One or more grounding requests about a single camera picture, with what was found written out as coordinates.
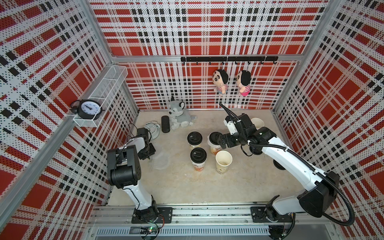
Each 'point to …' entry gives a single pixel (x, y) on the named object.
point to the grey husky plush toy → (178, 117)
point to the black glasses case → (165, 124)
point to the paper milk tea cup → (193, 146)
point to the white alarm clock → (153, 127)
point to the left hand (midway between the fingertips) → (151, 154)
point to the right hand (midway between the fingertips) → (228, 139)
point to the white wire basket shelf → (105, 94)
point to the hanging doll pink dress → (243, 80)
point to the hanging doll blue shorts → (220, 78)
